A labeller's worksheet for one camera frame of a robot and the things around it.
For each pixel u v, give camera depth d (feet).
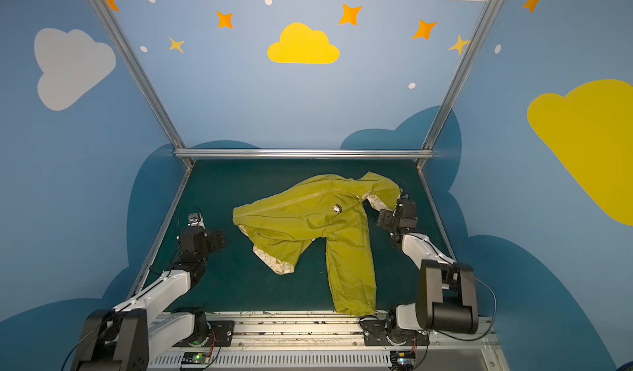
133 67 2.80
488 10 2.42
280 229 3.08
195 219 2.52
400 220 2.35
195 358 2.33
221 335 2.44
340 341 2.42
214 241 2.69
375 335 2.41
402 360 2.35
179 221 3.35
